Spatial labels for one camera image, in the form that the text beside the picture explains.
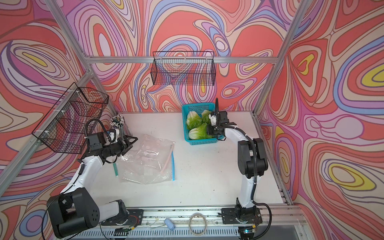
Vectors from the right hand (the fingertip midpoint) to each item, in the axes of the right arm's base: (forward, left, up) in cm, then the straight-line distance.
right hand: (207, 133), depth 98 cm
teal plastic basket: (+25, +4, 0) cm, 26 cm away
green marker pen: (-21, +58, -6) cm, 62 cm away
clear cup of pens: (+3, +56, +12) cm, 57 cm away
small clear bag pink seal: (-15, +35, +1) cm, 38 cm away
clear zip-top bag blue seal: (-23, +47, -4) cm, 53 cm away
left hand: (-12, +42, +10) cm, 45 cm away
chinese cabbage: (+11, +9, +2) cm, 14 cm away
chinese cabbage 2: (+13, +1, +2) cm, 13 cm away
